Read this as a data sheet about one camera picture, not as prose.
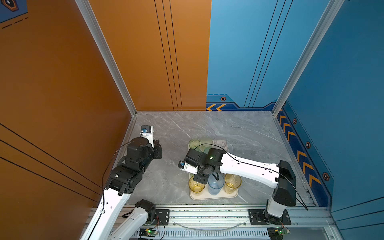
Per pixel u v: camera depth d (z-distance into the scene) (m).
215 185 0.83
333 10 0.70
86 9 0.70
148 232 0.71
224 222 0.73
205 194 0.80
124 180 0.43
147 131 0.56
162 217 0.73
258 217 0.73
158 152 0.59
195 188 0.82
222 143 0.97
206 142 0.92
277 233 0.70
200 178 0.65
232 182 0.81
